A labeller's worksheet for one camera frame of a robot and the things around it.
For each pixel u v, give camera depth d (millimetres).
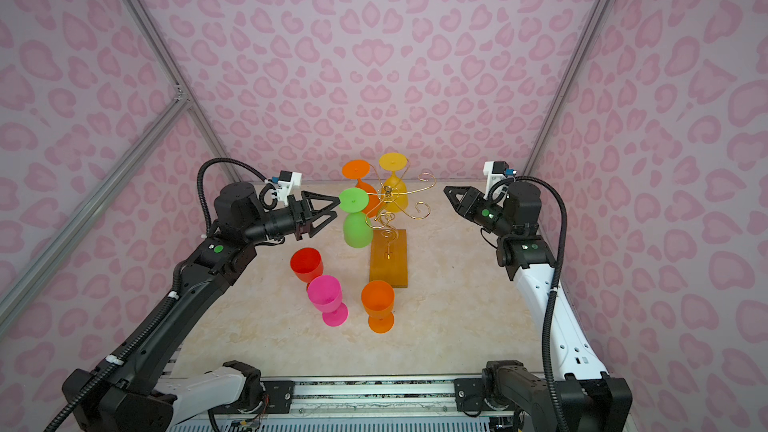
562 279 475
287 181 638
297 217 577
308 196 597
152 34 787
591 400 398
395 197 748
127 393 372
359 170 784
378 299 768
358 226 763
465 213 620
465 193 642
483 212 622
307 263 804
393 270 947
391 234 878
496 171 638
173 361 482
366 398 750
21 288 511
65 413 345
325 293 801
